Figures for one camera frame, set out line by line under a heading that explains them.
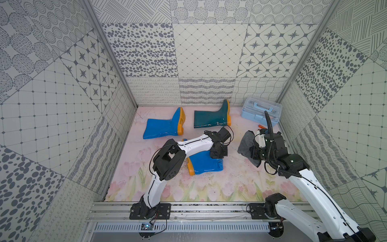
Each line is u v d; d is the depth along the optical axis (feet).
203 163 2.88
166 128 3.52
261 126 3.52
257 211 2.41
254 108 3.50
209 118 3.65
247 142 2.53
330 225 1.27
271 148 1.85
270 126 1.88
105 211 2.47
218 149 2.21
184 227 2.30
